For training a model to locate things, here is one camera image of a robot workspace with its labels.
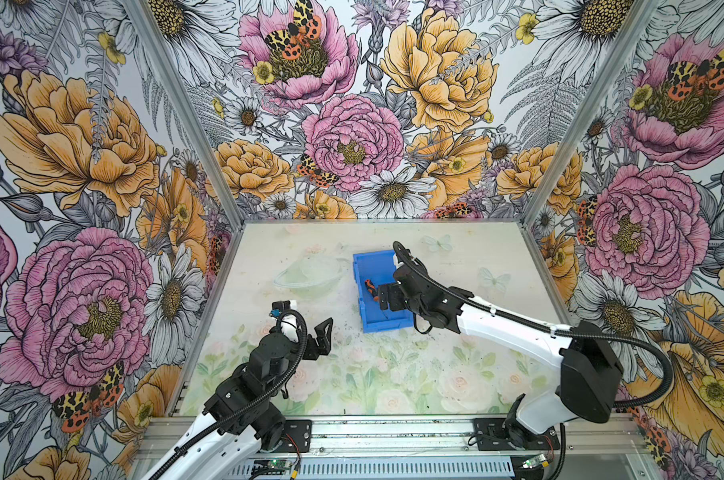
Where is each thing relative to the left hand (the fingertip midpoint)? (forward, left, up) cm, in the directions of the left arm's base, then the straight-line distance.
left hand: (315, 329), depth 76 cm
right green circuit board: (-26, -52, -16) cm, 60 cm away
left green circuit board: (-26, +7, -16) cm, 31 cm away
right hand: (+10, -21, -1) cm, 23 cm away
